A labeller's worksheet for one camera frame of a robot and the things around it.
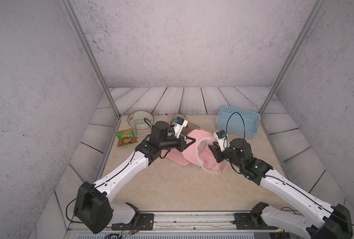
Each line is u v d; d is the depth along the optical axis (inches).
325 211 15.9
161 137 23.4
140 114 39.7
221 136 25.0
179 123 25.6
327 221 15.2
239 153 21.9
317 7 27.7
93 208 15.5
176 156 26.4
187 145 27.4
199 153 29.2
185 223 28.8
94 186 16.5
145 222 28.7
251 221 26.0
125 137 40.1
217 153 25.8
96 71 37.0
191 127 43.7
